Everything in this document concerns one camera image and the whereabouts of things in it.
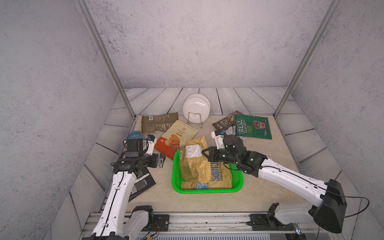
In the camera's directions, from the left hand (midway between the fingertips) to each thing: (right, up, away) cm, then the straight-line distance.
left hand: (158, 155), depth 78 cm
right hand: (+23, +3, -7) cm, 24 cm away
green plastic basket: (+41, -13, +1) cm, 43 cm away
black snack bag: (-10, -16, +9) cm, 21 cm away
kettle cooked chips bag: (+33, -14, +6) cm, 37 cm away
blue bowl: (-23, +9, +27) cm, 37 cm away
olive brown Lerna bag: (-9, +17, +36) cm, 41 cm away
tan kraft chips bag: (+19, -4, -7) cm, 21 cm away
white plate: (+20, +28, +28) cm, 44 cm away
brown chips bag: (+44, +18, +37) cm, 60 cm away
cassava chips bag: (+5, +7, +27) cm, 29 cm away
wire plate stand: (+14, +20, +33) cm, 41 cm away
